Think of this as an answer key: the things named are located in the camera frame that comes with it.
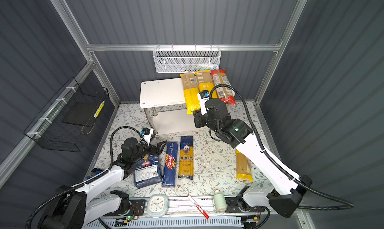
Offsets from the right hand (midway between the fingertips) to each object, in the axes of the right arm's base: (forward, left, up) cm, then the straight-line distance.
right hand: (197, 112), depth 67 cm
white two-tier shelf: (+9, +17, -1) cm, 19 cm away
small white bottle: (-31, -10, -29) cm, 43 cm away
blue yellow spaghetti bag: (-13, +7, -34) cm, 37 cm away
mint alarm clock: (-32, +20, -32) cm, 50 cm away
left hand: (-1, +21, -21) cm, 30 cm away
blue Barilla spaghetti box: (-7, +16, -31) cm, 36 cm away
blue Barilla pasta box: (-17, +27, -28) cm, 42 cm away
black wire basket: (-3, +66, -5) cm, 66 cm away
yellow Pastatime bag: (-12, -26, -34) cm, 45 cm away
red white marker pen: (-32, 0, -35) cm, 48 cm away
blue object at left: (-15, +58, -33) cm, 69 cm away
